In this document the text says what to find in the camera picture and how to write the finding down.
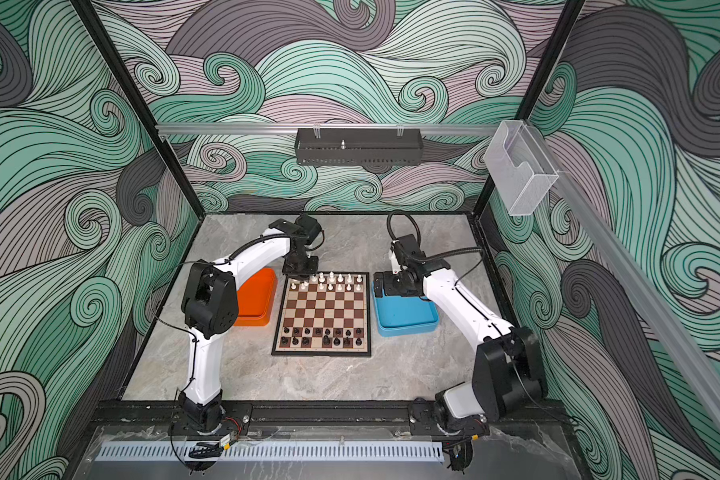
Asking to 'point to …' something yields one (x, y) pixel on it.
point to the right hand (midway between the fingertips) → (390, 287)
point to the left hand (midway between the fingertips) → (310, 276)
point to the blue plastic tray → (401, 315)
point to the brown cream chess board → (327, 314)
